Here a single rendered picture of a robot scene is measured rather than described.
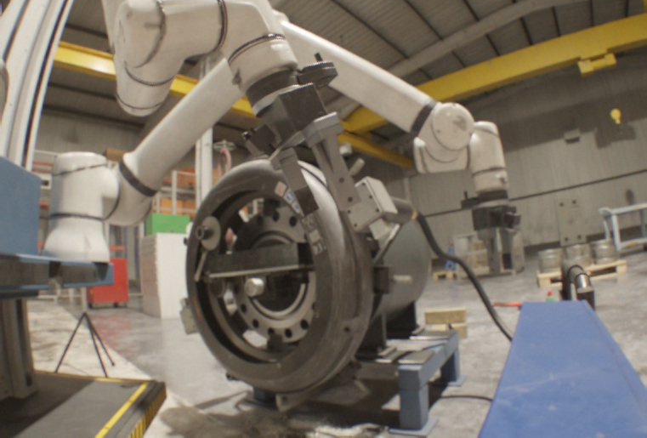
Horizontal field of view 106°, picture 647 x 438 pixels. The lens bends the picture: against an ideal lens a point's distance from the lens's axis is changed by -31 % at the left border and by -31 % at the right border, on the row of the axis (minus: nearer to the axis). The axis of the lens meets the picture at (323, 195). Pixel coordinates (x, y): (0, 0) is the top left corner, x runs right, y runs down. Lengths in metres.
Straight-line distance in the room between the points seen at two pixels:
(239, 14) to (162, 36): 0.11
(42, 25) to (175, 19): 0.76
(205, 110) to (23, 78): 0.54
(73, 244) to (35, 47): 0.56
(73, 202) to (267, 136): 0.60
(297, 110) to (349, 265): 0.53
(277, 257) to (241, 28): 0.65
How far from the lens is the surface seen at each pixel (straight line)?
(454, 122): 0.67
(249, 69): 0.45
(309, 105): 0.41
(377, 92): 0.71
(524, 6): 13.00
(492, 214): 0.80
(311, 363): 0.95
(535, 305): 0.19
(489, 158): 0.84
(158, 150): 1.00
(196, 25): 0.44
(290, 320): 1.13
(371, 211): 0.84
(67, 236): 0.89
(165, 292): 4.87
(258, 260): 1.00
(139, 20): 0.42
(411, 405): 1.26
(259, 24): 0.47
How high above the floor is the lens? 0.63
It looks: 11 degrees up
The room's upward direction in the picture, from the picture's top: 5 degrees counter-clockwise
